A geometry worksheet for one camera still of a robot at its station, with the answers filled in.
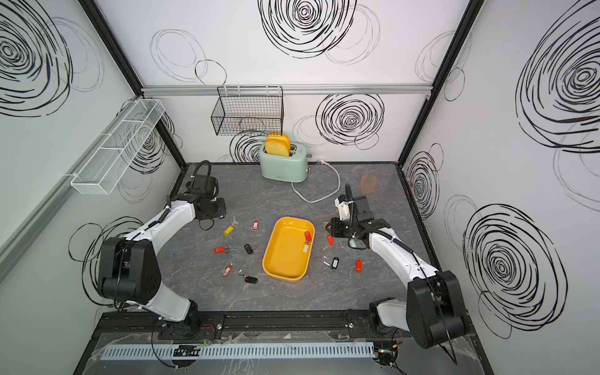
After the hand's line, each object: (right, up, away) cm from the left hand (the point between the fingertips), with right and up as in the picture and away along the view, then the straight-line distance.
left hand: (218, 208), depth 92 cm
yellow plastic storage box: (+28, -16, -1) cm, 32 cm away
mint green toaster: (+29, +17, +14) cm, 37 cm away
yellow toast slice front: (+23, +26, +8) cm, 36 cm away
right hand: (+44, -6, -7) cm, 44 cm away
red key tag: (+45, -13, +2) cm, 47 cm away
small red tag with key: (+1, -16, -1) cm, 16 cm away
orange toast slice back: (+22, +30, +10) cm, 39 cm away
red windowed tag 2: (+6, -22, -6) cm, 24 cm away
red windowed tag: (+14, -8, +5) cm, 17 cm away
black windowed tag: (+46, -20, -5) cm, 50 cm away
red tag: (+55, -21, -4) cm, 59 cm away
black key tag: (+15, -25, -9) cm, 30 cm away
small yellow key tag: (+3, -10, +5) cm, 11 cm away
